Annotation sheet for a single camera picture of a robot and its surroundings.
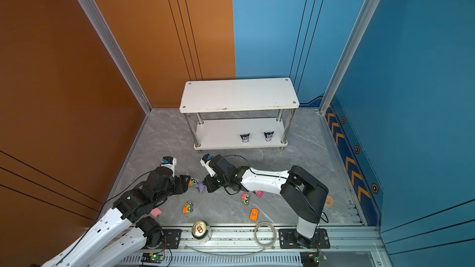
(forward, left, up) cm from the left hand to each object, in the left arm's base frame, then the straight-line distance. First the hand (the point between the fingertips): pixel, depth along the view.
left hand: (186, 176), depth 78 cm
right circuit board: (-27, -51, -12) cm, 59 cm away
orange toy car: (-12, -29, -10) cm, 33 cm away
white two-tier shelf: (+49, -21, -12) cm, 55 cm away
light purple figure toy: (-1, -5, -9) cm, 11 cm away
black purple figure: (+22, -25, -1) cm, 33 cm away
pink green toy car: (-5, -26, -10) cm, 28 cm away
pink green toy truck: (-4, -32, -9) cm, 33 cm away
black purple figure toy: (+23, -37, -1) cm, 43 cm away
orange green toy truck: (-10, -1, -10) cm, 14 cm away
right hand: (-1, -6, -4) cm, 8 cm away
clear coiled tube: (-24, -33, -12) cm, 42 cm away
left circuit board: (-27, +10, -14) cm, 32 cm away
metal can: (-20, -9, -2) cm, 22 cm away
